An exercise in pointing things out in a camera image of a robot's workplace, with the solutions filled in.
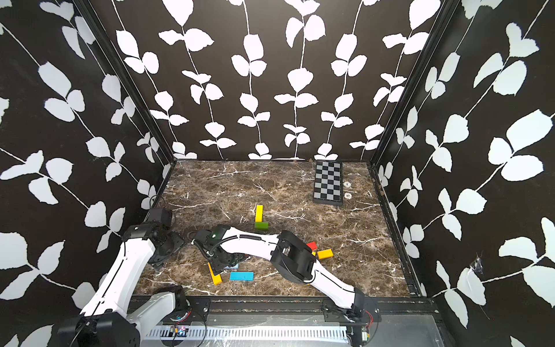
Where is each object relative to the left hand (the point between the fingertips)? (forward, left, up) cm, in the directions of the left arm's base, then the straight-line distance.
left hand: (177, 246), depth 80 cm
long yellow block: (-10, -15, -7) cm, 19 cm away
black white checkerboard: (+32, -64, -6) cm, 72 cm away
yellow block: (+18, -30, -8) cm, 35 cm away
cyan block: (-10, -24, -7) cm, 27 cm away
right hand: (-5, -17, -8) cm, 19 cm away
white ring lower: (+27, -74, -10) cm, 79 cm away
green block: (+11, -31, -7) cm, 34 cm away
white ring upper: (+34, -76, -9) cm, 83 cm away
